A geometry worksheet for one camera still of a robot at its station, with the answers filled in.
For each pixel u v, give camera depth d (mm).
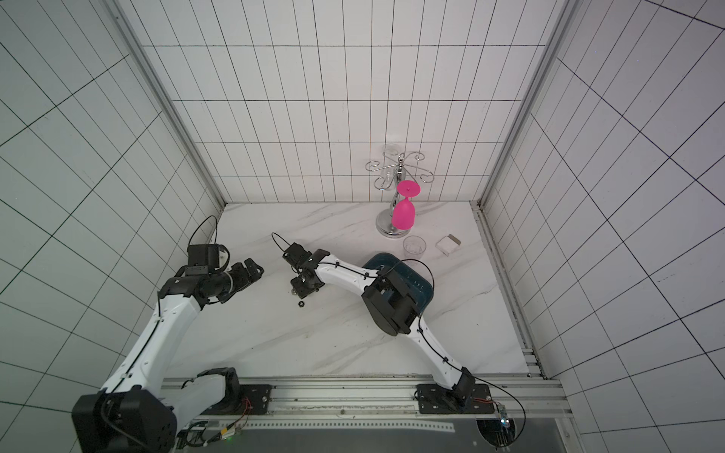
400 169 918
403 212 914
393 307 568
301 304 899
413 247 1004
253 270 744
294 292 835
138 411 371
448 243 1045
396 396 759
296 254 768
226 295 679
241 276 716
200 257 619
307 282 811
